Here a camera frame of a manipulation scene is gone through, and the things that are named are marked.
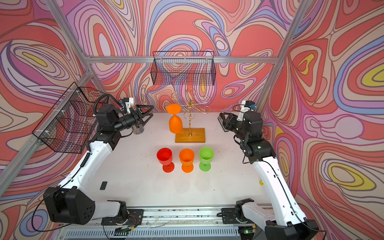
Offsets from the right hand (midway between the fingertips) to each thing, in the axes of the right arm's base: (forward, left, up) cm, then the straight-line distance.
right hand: (226, 118), depth 70 cm
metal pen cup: (+19, +55, -30) cm, 65 cm away
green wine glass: (-7, +9, -23) cm, 26 cm away
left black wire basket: (+1, +79, -4) cm, 80 cm away
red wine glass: (-7, +33, -21) cm, 39 cm away
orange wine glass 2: (-8, +20, -22) cm, 31 cm away
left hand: (+3, +34, +4) cm, 35 cm away
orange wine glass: (+7, +26, -11) cm, 29 cm away
